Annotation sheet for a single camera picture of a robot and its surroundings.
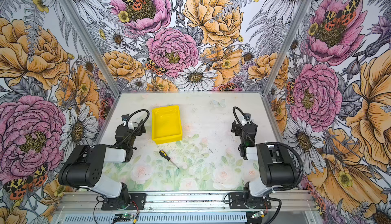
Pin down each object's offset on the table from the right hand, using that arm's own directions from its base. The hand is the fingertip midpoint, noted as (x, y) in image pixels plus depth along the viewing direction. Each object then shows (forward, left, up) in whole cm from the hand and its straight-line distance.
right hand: (242, 125), depth 94 cm
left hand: (+1, +65, +2) cm, 65 cm away
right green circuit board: (-44, +1, -8) cm, 45 cm away
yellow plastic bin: (+8, +49, -9) cm, 50 cm away
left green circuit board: (-43, +62, -7) cm, 76 cm away
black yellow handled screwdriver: (-15, +46, -6) cm, 49 cm away
